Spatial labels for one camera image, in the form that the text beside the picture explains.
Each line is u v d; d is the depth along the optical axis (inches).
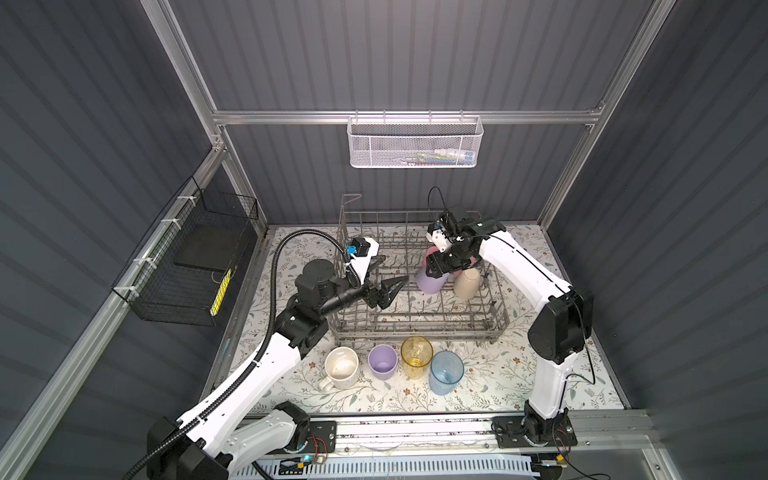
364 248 22.2
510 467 27.8
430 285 34.5
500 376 33.0
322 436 28.9
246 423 22.1
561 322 19.2
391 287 23.3
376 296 23.5
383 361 33.4
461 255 28.4
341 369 33.1
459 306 38.1
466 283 35.0
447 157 35.9
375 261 27.2
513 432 29.0
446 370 30.3
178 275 28.8
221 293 27.2
